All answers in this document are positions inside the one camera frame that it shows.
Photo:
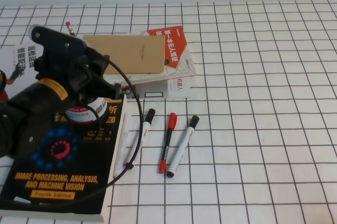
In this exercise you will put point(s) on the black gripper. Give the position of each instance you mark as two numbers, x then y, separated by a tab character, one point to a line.
81	76

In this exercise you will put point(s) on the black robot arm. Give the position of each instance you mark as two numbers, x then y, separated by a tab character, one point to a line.
28	116

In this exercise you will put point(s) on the black mesh pen holder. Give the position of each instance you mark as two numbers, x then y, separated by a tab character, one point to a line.
84	115

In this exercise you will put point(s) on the white pen beside textbook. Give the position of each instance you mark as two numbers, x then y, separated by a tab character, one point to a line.
120	158

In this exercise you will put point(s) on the red capped thin pen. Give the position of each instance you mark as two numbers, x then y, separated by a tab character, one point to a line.
170	128

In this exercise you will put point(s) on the red pencil with eraser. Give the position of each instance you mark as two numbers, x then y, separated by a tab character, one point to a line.
70	29

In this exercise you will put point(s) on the brown kraft notebook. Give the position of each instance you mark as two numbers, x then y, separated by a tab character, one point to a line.
138	54

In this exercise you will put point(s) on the white magazine with robot picture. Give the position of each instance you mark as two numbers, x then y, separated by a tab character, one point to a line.
17	64

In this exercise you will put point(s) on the left white black-capped marker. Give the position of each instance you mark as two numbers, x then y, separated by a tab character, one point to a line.
131	160

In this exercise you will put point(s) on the white black-capped marker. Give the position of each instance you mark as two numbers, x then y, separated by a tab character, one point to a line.
131	160
182	147

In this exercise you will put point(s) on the white book under stack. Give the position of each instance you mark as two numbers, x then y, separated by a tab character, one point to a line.
153	85

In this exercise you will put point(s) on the red and white book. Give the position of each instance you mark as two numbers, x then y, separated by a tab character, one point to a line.
178	60

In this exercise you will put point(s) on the black image processing textbook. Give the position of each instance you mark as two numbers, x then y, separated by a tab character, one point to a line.
66	177

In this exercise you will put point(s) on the right white black-capped marker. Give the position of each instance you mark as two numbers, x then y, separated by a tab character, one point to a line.
182	147

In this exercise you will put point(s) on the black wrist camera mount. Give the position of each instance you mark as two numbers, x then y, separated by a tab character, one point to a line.
56	42

